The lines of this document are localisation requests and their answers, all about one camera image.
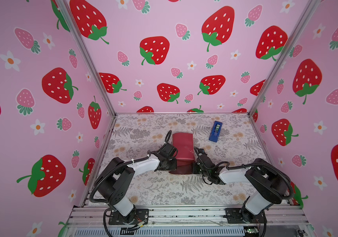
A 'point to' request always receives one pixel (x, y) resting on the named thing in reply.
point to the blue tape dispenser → (215, 131)
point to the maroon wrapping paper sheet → (184, 143)
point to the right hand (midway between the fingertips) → (189, 165)
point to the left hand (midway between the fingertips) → (175, 166)
